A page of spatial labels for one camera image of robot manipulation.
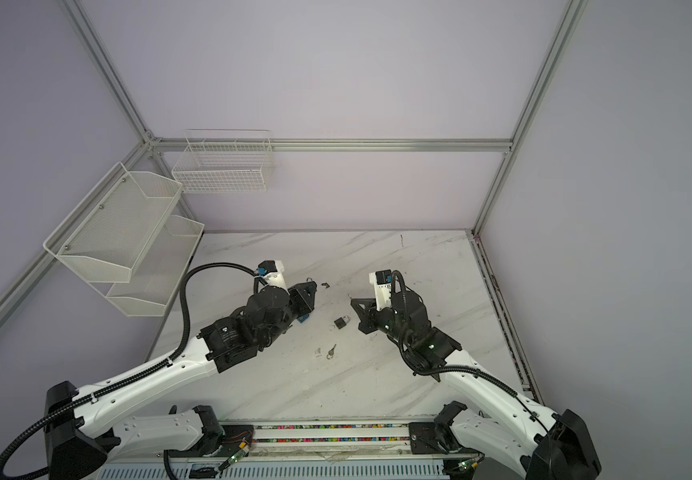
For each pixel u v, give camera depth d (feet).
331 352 2.90
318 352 2.90
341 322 3.12
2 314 1.74
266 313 1.68
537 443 1.32
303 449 2.40
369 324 2.16
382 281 2.13
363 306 2.40
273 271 2.09
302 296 2.02
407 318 1.79
